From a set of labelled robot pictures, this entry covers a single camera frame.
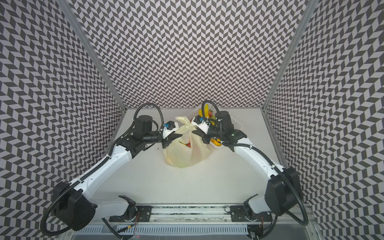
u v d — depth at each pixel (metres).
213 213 0.74
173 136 0.68
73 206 0.38
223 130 0.60
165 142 0.64
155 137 0.63
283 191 0.41
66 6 0.71
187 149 0.70
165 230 0.69
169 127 0.61
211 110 1.09
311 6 0.67
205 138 0.67
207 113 1.04
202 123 0.63
